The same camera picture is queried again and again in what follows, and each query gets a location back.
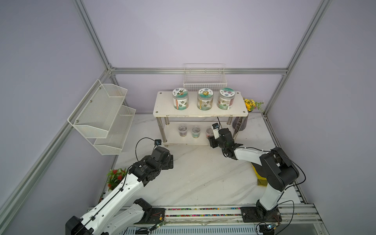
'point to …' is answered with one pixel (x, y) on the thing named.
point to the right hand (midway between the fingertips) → (213, 137)
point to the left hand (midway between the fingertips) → (161, 160)
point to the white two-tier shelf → (193, 126)
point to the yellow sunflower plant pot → (251, 105)
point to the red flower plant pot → (114, 176)
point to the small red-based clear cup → (209, 132)
